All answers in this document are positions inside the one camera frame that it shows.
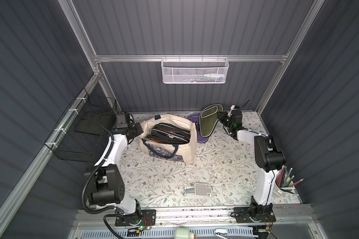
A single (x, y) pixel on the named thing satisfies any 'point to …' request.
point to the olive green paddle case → (208, 117)
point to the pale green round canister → (182, 233)
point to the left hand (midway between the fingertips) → (140, 128)
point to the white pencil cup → (284, 181)
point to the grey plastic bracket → (199, 189)
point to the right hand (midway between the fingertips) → (219, 111)
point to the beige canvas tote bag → (185, 152)
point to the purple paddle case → (194, 118)
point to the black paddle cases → (168, 133)
